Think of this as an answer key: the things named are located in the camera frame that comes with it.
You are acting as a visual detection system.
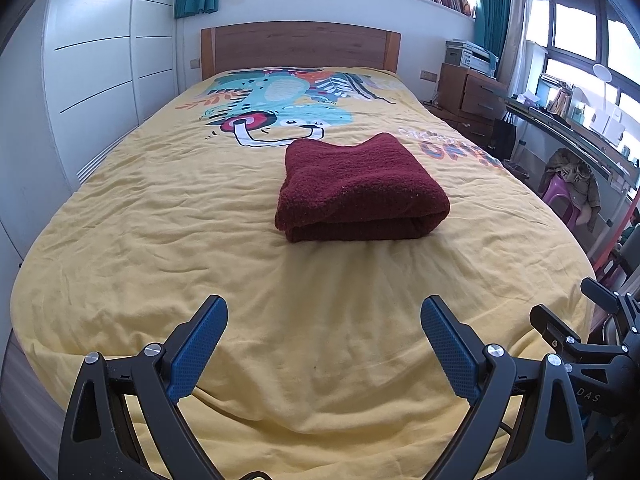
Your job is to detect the window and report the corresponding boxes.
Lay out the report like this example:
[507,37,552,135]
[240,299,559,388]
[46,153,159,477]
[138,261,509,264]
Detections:
[525,0,640,161]

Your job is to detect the round white lamp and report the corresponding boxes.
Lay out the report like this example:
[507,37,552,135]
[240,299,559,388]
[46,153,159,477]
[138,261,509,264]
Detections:
[592,62,615,111]

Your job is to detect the grey desk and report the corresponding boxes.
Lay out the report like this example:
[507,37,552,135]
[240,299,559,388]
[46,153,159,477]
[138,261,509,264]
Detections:
[505,95,640,196]

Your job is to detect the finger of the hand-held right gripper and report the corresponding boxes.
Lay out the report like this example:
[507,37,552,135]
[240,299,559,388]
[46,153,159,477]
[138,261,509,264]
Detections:
[581,277,640,321]
[529,304,628,361]

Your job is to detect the wooden headboard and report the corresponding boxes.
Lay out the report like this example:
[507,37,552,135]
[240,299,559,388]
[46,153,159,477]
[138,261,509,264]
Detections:
[200,22,402,81]

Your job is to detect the long teal curtain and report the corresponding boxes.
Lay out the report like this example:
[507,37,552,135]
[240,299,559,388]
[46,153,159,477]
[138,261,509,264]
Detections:
[472,0,523,81]

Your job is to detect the white wardrobe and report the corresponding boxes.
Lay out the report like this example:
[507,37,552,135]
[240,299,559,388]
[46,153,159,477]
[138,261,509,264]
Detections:
[0,0,183,261]

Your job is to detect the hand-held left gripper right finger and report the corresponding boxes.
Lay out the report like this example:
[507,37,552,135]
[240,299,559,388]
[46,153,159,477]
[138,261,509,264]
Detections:
[420,296,587,480]

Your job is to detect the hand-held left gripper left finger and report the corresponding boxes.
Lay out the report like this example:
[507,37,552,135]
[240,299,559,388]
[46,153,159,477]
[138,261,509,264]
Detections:
[57,295,230,480]

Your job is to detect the white printer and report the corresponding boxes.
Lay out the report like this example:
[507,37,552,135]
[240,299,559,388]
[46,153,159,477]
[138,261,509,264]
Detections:
[445,40,499,78]

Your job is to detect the dark red knit sweater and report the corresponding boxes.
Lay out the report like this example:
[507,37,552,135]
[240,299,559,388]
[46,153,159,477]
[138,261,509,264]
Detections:
[274,132,451,243]

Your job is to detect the black bag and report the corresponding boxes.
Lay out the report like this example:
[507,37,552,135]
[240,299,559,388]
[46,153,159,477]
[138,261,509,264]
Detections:
[492,112,518,161]

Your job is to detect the beige jacket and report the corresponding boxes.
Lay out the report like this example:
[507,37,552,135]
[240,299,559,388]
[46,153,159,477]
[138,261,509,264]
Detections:
[545,149,601,233]

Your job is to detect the wooden chest of drawers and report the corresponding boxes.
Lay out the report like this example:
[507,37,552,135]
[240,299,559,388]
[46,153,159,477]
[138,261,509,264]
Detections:
[436,62,511,148]

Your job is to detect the pink plastic chair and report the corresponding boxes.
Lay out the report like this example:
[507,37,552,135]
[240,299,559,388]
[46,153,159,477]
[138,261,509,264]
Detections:
[539,170,591,226]

